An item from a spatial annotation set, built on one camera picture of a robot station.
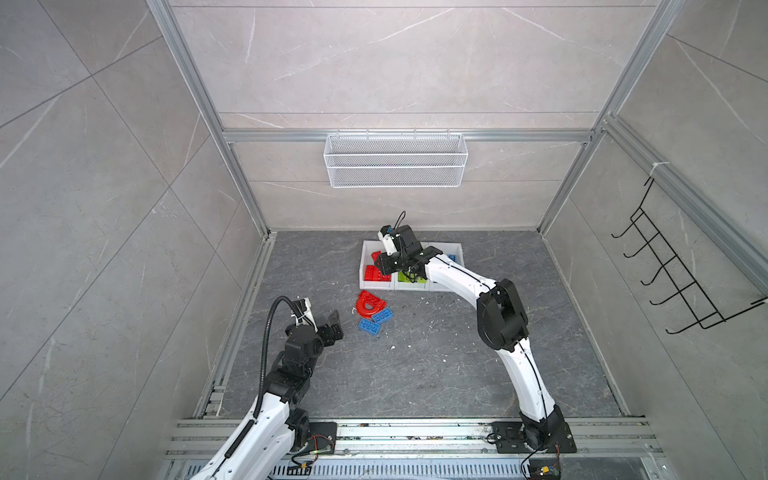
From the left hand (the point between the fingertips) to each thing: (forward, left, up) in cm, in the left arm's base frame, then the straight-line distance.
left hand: (321, 309), depth 82 cm
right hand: (+20, -16, -3) cm, 26 cm away
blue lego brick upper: (+4, -17, -12) cm, 21 cm away
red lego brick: (+21, -16, -2) cm, 26 cm away
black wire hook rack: (-16, -82, +22) cm, 86 cm away
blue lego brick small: (+26, -44, -10) cm, 52 cm away
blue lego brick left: (0, -13, -13) cm, 18 cm away
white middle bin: (+14, -26, -11) cm, 32 cm away
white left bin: (+28, -13, -7) cm, 32 cm away
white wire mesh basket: (+48, -22, +17) cm, 55 cm away
